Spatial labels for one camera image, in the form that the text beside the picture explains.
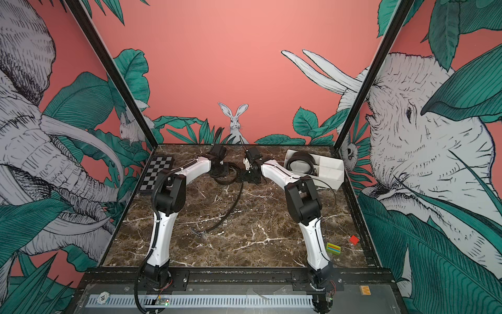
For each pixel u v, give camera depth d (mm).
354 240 850
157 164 1072
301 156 1076
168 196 601
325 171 1018
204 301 701
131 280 751
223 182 1039
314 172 1010
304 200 564
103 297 700
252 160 795
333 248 795
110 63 838
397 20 715
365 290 718
